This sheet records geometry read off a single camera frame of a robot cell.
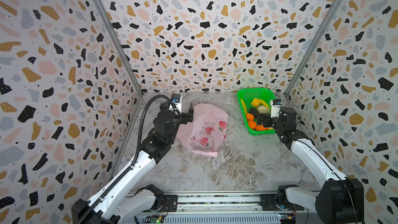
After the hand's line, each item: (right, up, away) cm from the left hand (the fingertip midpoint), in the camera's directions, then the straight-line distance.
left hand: (180, 99), depth 69 cm
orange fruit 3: (+45, -16, +28) cm, 55 cm away
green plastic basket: (+44, +7, +52) cm, 68 cm away
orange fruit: (+40, -10, +33) cm, 53 cm away
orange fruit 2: (+40, -14, +29) cm, 51 cm away
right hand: (+42, -5, +15) cm, 45 cm away
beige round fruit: (+49, -5, +35) cm, 60 cm away
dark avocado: (+43, -6, +37) cm, 57 cm away
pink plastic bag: (+12, -20, +31) cm, 38 cm away
